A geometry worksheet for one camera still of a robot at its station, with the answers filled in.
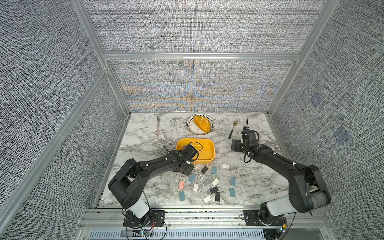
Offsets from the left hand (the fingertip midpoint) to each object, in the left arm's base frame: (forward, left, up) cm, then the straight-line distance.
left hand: (188, 167), depth 88 cm
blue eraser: (-5, -2, -3) cm, 6 cm away
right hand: (+14, -32, +7) cm, 36 cm away
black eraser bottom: (-16, -15, -2) cm, 22 cm away
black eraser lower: (-13, -14, -3) cm, 19 cm away
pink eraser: (-9, +4, -2) cm, 10 cm away
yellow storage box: (+13, -12, -1) cm, 18 cm away
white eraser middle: (-11, -4, -2) cm, 12 cm away
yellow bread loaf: (+31, -11, +4) cm, 33 cm away
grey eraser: (-8, -11, -3) cm, 14 cm away
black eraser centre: (-1, -10, -3) cm, 10 cm away
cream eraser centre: (-8, -15, -3) cm, 18 cm away
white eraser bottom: (-17, -9, -2) cm, 20 cm away
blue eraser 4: (-14, -24, -2) cm, 28 cm away
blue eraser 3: (-8, -26, -4) cm, 27 cm away
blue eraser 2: (-1, -16, -3) cm, 16 cm away
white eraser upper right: (+1, -23, -3) cm, 24 cm away
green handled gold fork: (+35, -37, -2) cm, 51 cm away
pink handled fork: (+43, +22, -3) cm, 48 cm away
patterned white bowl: (+31, -4, -2) cm, 32 cm away
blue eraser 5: (-15, +4, -2) cm, 16 cm away
